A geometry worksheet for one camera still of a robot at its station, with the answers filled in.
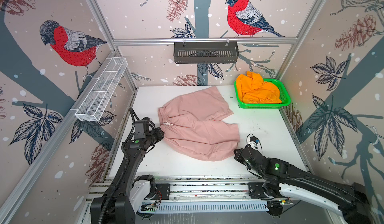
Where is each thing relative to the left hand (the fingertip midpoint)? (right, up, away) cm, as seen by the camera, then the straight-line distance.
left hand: (163, 131), depth 82 cm
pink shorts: (+13, 0, +15) cm, 19 cm away
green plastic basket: (+83, +21, +24) cm, 89 cm away
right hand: (+37, -11, -4) cm, 39 cm away
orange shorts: (+62, +26, +30) cm, 74 cm away
